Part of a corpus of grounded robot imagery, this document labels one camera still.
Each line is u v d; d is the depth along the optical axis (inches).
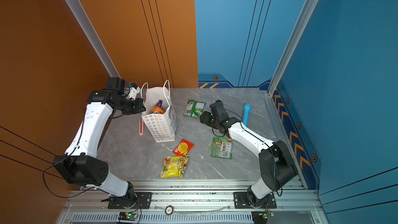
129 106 25.8
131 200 26.4
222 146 35.7
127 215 28.0
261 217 27.9
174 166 31.5
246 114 41.4
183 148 35.2
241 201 28.5
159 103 37.3
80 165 16.4
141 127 39.1
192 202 29.7
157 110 33.5
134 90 28.0
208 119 30.4
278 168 17.1
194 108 41.7
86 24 32.6
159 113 33.4
